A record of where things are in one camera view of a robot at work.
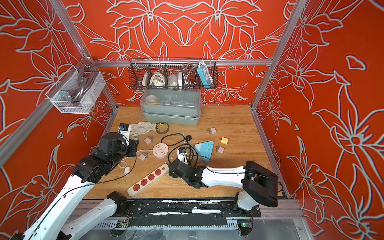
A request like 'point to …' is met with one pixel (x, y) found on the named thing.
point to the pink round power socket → (160, 150)
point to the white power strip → (147, 180)
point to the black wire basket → (164, 73)
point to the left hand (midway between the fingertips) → (135, 140)
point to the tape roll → (160, 132)
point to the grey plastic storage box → (171, 106)
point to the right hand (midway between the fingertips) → (169, 167)
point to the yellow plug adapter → (224, 140)
